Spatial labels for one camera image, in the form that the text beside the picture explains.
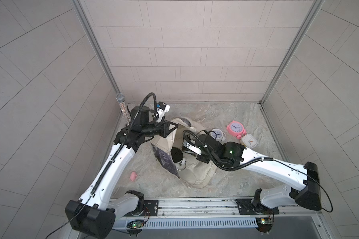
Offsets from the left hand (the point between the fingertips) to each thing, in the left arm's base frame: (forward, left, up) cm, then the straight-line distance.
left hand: (178, 124), depth 68 cm
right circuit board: (-35, -40, -29) cm, 61 cm away
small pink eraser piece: (-15, +24, -27) cm, 40 cm away
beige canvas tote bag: (-14, -9, -26) cm, 31 cm away
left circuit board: (-35, +18, -26) cm, 48 cm away
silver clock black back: (-4, +1, -23) cm, 24 cm away
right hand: (-5, -9, -12) cm, 16 cm away
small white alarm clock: (+7, -43, -25) cm, 50 cm away
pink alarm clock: (+16, -38, -26) cm, 49 cm away
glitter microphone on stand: (+18, +33, -1) cm, 37 cm away
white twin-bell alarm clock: (+12, -25, -26) cm, 38 cm away
